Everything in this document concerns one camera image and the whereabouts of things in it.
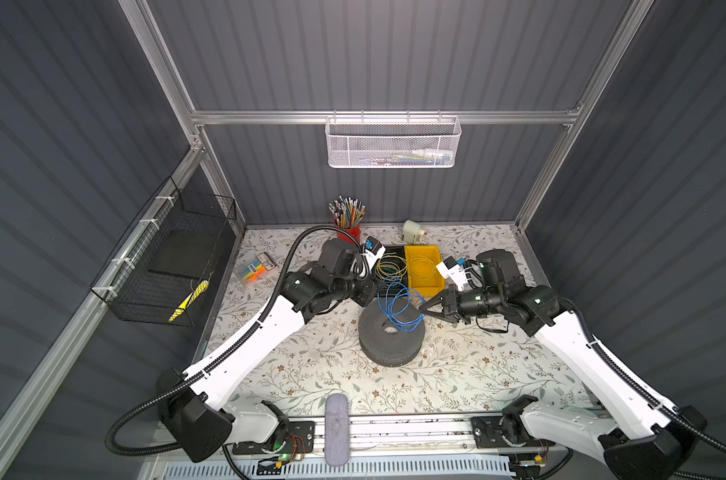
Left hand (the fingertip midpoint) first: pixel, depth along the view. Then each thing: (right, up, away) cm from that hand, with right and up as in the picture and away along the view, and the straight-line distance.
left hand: (376, 278), depth 73 cm
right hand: (+10, -7, -7) cm, 14 cm away
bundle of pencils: (-10, +21, +34) cm, 41 cm away
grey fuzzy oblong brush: (-10, -37, -1) cm, 38 cm away
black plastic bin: (+9, -6, +28) cm, 30 cm away
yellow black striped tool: (-44, -5, -5) cm, 44 cm away
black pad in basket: (-47, +7, 0) cm, 48 cm away
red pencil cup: (-7, +14, +34) cm, 37 cm away
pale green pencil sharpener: (+15, +14, +37) cm, 43 cm away
